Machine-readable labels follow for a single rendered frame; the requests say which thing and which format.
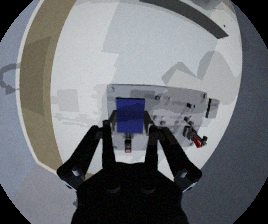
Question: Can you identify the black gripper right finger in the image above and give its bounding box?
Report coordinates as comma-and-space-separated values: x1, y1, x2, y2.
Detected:
139, 111, 202, 194

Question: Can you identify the blue rectangular block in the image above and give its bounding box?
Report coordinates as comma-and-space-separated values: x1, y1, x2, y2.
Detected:
116, 98, 145, 133

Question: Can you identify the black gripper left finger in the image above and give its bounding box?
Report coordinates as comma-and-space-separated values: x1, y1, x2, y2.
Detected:
56, 110, 121, 194

